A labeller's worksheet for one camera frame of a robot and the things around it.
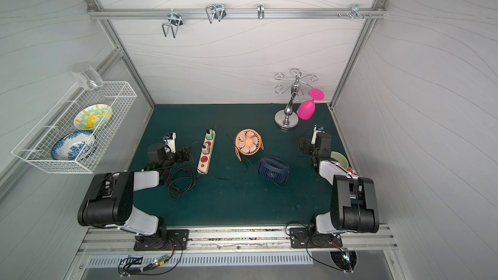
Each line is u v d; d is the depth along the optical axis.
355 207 0.44
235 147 0.92
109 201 0.45
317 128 0.83
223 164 0.95
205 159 0.93
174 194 0.84
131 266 0.69
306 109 0.97
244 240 0.75
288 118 1.11
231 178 0.91
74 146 0.63
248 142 0.93
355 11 0.77
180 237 0.73
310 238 0.68
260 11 0.79
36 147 0.56
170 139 0.82
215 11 0.76
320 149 0.71
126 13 0.79
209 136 0.99
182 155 0.85
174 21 0.78
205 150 0.93
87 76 0.64
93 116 0.70
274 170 0.81
